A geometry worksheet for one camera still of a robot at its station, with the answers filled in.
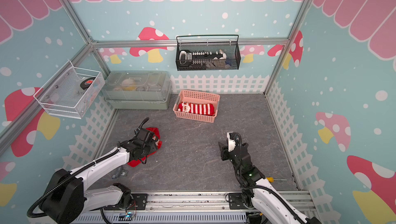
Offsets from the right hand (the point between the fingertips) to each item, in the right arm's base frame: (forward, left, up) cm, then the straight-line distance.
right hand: (222, 141), depth 83 cm
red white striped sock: (+28, +13, -6) cm, 32 cm away
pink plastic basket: (+42, +15, -9) cm, 45 cm away
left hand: (-1, +40, -7) cm, 40 cm away
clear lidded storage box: (+37, +54, +5) cm, 66 cm away
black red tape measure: (+21, +69, +24) cm, 76 cm away
